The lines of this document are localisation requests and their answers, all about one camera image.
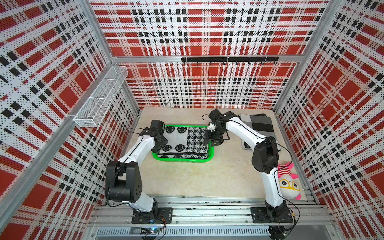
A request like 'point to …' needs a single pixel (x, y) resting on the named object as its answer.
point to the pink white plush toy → (288, 185)
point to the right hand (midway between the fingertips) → (210, 143)
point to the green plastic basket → (210, 156)
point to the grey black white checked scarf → (261, 124)
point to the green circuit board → (154, 230)
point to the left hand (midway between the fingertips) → (163, 143)
